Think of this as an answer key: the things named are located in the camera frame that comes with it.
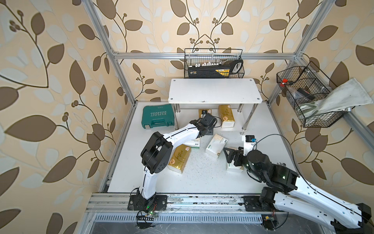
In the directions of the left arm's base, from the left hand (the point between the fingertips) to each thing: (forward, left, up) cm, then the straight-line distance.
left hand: (210, 129), depth 91 cm
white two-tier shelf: (+9, -18, +23) cm, 31 cm away
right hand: (-19, -8, +9) cm, 22 cm away
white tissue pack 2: (-8, -4, -7) cm, 12 cm away
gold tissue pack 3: (+8, -11, +3) cm, 14 cm away
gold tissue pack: (-17, +19, -5) cm, 26 cm away
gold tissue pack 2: (+10, +1, +6) cm, 12 cm away
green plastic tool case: (+15, +37, -6) cm, 40 cm away
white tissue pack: (-8, +10, -6) cm, 14 cm away
